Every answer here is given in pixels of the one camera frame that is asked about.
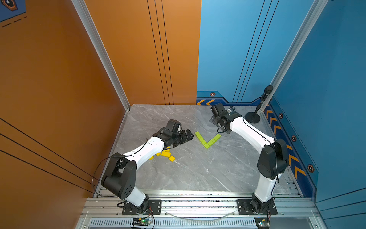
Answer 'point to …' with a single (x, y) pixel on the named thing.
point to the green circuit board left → (141, 222)
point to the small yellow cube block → (172, 158)
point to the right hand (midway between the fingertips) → (218, 123)
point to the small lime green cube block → (207, 145)
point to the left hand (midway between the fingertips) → (189, 136)
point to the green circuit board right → (262, 222)
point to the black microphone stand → (254, 117)
